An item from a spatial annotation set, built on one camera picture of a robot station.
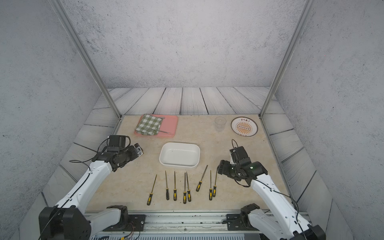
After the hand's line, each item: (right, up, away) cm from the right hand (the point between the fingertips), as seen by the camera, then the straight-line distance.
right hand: (223, 170), depth 78 cm
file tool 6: (-6, -14, +5) cm, 16 cm away
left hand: (-46, +8, +6) cm, 47 cm away
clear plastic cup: (+4, +25, +33) cm, 42 cm away
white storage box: (-24, +4, +20) cm, 32 cm away
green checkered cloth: (-50, +23, +37) cm, 66 cm away
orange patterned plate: (+23, +22, +36) cm, 48 cm away
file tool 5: (-11, -9, +9) cm, 17 cm away
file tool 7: (-4, -12, +5) cm, 14 cm away
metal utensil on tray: (-36, +18, +37) cm, 55 cm away
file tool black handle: (-29, -14, +3) cm, 33 cm away
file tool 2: (-25, -15, +3) cm, 29 cm away
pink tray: (-35, +21, +35) cm, 54 cm away
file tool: (-38, -15, +5) cm, 41 cm away
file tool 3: (-20, -15, +4) cm, 25 cm away
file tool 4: (-18, -15, +3) cm, 23 cm away
